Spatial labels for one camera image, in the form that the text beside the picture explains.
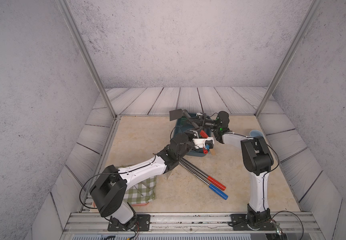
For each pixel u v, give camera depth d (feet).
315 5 2.29
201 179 2.85
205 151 2.93
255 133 3.34
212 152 2.90
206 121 2.72
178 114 3.05
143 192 2.71
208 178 2.85
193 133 2.20
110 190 1.40
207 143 2.07
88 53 2.85
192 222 2.43
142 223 2.39
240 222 2.34
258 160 1.85
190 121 2.82
